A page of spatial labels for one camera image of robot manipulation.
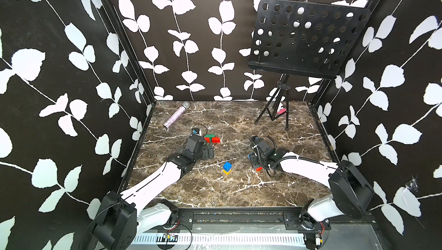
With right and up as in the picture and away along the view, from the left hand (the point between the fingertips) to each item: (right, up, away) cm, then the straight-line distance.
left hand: (205, 144), depth 85 cm
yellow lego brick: (+11, -15, +2) cm, 19 cm away
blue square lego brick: (+11, -11, -2) cm, 15 cm away
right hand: (+24, -6, +4) cm, 25 cm away
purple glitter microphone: (-17, +22, +29) cm, 40 cm away
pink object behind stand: (+48, +18, +28) cm, 58 cm away
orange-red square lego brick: (-1, 0, +18) cm, 18 cm away
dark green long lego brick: (+1, +3, +16) cm, 16 cm away
